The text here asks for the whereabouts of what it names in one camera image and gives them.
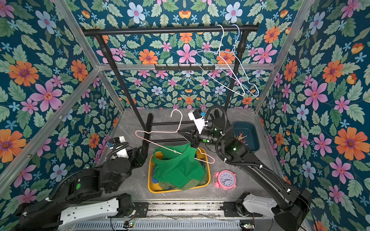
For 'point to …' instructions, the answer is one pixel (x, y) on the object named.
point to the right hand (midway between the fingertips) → (183, 127)
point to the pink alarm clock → (225, 179)
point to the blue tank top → (154, 181)
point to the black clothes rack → (145, 120)
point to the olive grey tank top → (190, 184)
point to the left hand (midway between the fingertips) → (147, 150)
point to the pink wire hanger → (205, 155)
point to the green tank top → (176, 165)
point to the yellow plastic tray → (154, 188)
